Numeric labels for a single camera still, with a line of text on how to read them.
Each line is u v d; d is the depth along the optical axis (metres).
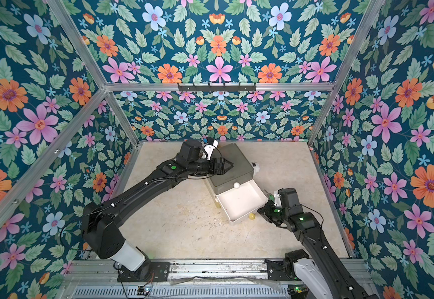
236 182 0.79
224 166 0.71
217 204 0.87
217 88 0.94
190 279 0.72
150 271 0.68
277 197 0.75
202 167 0.66
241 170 0.81
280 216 0.65
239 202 0.86
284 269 0.73
